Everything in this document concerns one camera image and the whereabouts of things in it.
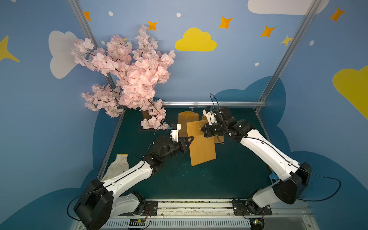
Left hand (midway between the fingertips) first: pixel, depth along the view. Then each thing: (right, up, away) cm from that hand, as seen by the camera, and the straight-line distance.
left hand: (194, 136), depth 74 cm
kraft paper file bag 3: (+5, -8, +7) cm, 11 cm away
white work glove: (-46, -20, +15) cm, 52 cm away
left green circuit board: (-30, -45, 0) cm, 54 cm away
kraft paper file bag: (-6, +11, +41) cm, 43 cm away
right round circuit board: (+32, -46, 0) cm, 56 cm away
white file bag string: (-2, +14, +41) cm, 43 cm away
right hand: (+6, +5, +3) cm, 8 cm away
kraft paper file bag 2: (+11, -1, -6) cm, 12 cm away
